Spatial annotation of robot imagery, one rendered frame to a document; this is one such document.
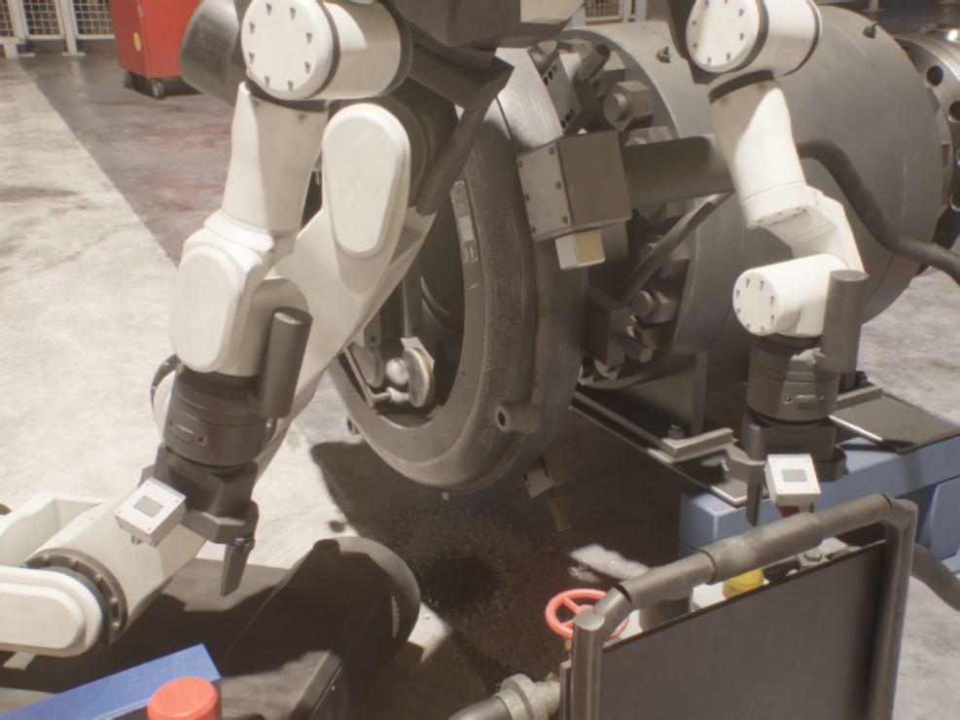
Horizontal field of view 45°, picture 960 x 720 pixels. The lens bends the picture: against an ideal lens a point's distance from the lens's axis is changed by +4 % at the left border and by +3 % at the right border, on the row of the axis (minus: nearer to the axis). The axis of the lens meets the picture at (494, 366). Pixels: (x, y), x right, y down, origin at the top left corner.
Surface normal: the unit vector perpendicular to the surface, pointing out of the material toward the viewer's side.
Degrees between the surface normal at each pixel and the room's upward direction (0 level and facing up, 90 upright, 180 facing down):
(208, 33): 78
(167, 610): 0
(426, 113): 44
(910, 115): 59
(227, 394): 51
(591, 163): 67
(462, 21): 126
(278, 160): 104
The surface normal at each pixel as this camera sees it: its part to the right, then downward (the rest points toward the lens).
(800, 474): 0.03, -0.62
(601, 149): 0.48, -0.06
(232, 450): 0.51, 0.47
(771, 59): 0.54, 0.76
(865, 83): 0.39, -0.39
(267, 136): -0.07, 0.37
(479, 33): 0.11, 0.84
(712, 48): -0.68, 0.14
